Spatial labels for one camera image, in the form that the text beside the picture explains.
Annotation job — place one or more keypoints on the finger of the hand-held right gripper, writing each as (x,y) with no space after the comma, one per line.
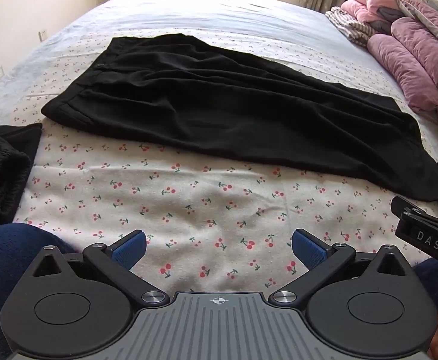
(402,204)

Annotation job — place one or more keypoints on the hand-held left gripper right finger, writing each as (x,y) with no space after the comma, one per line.
(309,249)

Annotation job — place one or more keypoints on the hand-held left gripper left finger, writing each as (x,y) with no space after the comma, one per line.
(131,250)

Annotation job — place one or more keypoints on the black pants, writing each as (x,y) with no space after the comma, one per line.
(219,112)

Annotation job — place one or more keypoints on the person's right leg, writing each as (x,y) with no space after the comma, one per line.
(429,270)

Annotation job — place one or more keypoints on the cherry print bed sheet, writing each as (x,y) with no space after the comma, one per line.
(189,210)

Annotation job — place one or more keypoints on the dark blue sleeve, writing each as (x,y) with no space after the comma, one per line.
(1,255)

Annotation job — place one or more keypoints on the black knit garment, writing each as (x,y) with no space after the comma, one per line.
(1,176)

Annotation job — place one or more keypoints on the mauve velvet quilt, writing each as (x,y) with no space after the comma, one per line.
(414,52)

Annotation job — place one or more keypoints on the striped cloth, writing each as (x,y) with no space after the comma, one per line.
(348,26)

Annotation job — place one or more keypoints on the grey folded cloth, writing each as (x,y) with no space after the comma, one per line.
(389,17)

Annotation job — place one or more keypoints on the bright pink blanket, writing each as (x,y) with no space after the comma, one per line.
(365,5)

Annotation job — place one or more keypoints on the pale blue bed sheet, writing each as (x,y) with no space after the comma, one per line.
(189,11)

